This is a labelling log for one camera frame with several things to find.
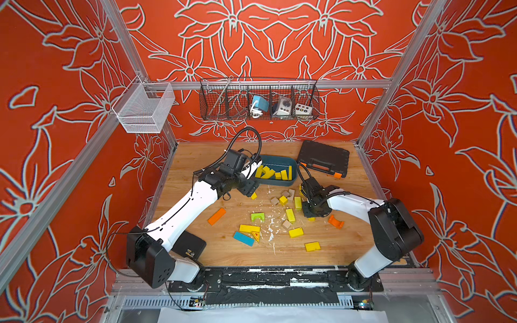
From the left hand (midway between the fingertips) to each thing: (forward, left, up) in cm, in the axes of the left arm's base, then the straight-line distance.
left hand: (249, 177), depth 79 cm
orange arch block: (-8, -39, -20) cm, 45 cm away
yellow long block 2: (+17, -3, -18) cm, 25 cm away
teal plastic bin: (+23, -13, -18) cm, 32 cm away
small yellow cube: (+3, -1, -20) cm, 21 cm away
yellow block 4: (-19, -27, -21) cm, 39 cm away
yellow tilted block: (-1, -22, -16) cm, 27 cm away
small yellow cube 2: (+1, -16, -18) cm, 24 cm away
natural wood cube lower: (-11, -17, -18) cm, 27 cm away
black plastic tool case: (+27, -38, -16) cm, 50 cm away
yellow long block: (-8, -28, -19) cm, 35 cm away
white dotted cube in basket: (+35, -23, +9) cm, 42 cm away
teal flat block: (-18, +1, -20) cm, 27 cm away
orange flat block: (-9, +15, -20) cm, 27 cm away
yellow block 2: (-7, -19, -18) cm, 27 cm away
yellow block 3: (-13, -21, -21) cm, 32 cm away
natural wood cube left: (0, -11, -19) cm, 22 cm away
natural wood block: (+4, -19, -18) cm, 26 cm away
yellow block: (-13, 0, -20) cm, 24 cm away
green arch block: (-8, -3, -18) cm, 20 cm away
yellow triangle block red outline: (-17, -4, -18) cm, 25 cm away
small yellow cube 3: (+18, -7, -17) cm, 26 cm away
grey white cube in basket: (+32, -14, +12) cm, 37 cm away
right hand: (-4, -26, -20) cm, 33 cm away
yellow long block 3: (+15, -9, -19) cm, 26 cm away
